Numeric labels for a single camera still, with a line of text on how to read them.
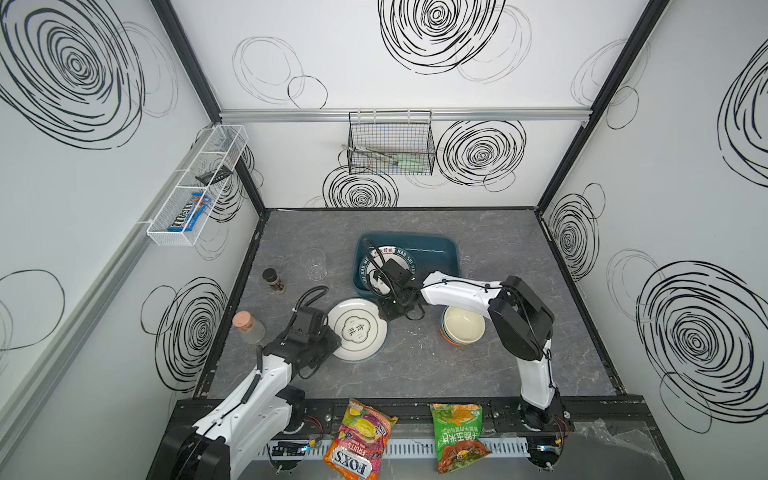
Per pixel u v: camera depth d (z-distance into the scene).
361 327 0.88
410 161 0.87
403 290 0.69
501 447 0.71
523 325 0.50
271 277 0.89
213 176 0.75
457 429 0.68
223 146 0.93
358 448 0.67
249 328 0.81
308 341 0.65
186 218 0.70
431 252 1.07
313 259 1.00
